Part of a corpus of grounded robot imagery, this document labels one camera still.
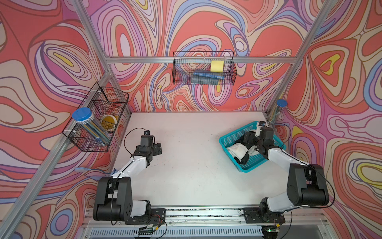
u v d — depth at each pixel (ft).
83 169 2.23
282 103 3.33
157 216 2.39
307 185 1.46
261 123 2.68
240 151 2.82
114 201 1.35
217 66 2.90
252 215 2.41
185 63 2.99
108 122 2.32
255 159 3.07
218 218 2.41
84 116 1.85
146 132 2.62
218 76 2.90
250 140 2.76
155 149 2.70
